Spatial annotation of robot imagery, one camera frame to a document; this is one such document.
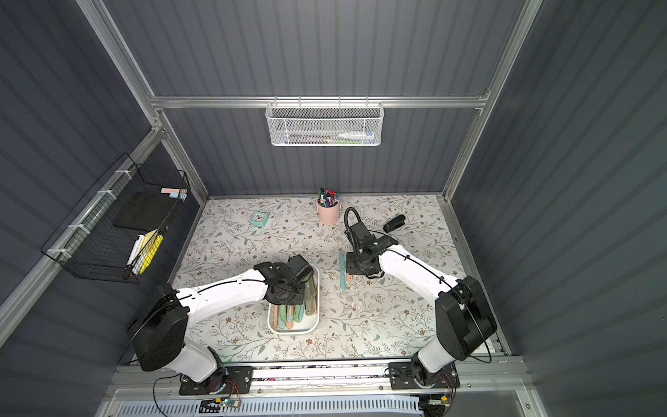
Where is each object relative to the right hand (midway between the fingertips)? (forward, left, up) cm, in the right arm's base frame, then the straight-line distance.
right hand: (356, 267), depth 86 cm
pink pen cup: (+27, +10, -2) cm, 29 cm away
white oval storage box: (-15, +19, -9) cm, 26 cm away
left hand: (-9, +19, -5) cm, 22 cm away
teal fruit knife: (+4, +5, -10) cm, 12 cm away
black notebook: (+7, +63, +21) cm, 66 cm away
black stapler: (+25, -18, -8) cm, 32 cm away
